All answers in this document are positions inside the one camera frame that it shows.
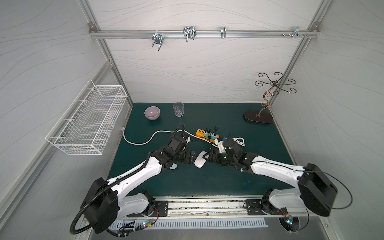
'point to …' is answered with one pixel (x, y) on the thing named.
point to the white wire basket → (85, 126)
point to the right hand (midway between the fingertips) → (206, 156)
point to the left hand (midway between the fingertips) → (190, 155)
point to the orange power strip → (200, 134)
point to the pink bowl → (152, 112)
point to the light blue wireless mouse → (174, 166)
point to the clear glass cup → (179, 108)
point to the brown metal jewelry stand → (264, 116)
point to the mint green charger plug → (213, 136)
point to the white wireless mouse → (200, 161)
